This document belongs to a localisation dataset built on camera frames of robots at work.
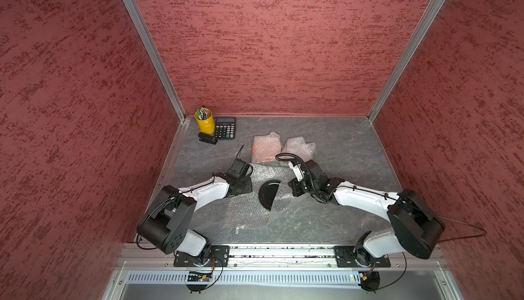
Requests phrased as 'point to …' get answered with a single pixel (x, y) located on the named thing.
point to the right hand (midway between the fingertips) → (289, 187)
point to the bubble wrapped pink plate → (297, 145)
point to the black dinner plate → (267, 193)
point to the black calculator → (225, 127)
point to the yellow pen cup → (206, 126)
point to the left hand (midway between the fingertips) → (247, 190)
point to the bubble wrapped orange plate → (265, 147)
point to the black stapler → (208, 138)
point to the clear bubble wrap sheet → (246, 212)
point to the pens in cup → (203, 113)
